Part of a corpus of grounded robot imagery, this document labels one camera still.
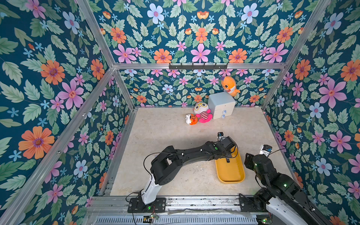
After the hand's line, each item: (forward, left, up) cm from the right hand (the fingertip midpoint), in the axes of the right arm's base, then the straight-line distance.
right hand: (248, 154), depth 76 cm
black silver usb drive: (+3, +8, -14) cm, 17 cm away
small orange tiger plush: (+33, +33, -9) cm, 47 cm away
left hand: (+5, +8, -6) cm, 11 cm away
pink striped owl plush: (+39, +24, -8) cm, 47 cm away
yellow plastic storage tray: (-5, +7, -14) cm, 16 cm away
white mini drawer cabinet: (+41, +10, -1) cm, 42 cm away
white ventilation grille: (-29, +37, -16) cm, 50 cm away
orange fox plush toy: (+46, +7, +13) cm, 48 cm away
